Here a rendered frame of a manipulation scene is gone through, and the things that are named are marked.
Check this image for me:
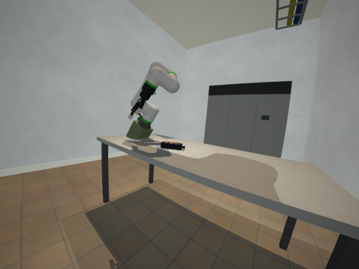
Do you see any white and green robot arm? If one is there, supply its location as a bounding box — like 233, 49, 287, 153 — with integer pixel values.
131, 61, 180, 129

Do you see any black power strip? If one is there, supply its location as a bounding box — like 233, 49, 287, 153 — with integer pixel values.
161, 141, 185, 150

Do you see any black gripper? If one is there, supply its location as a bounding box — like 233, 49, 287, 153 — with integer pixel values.
128, 90, 151, 120

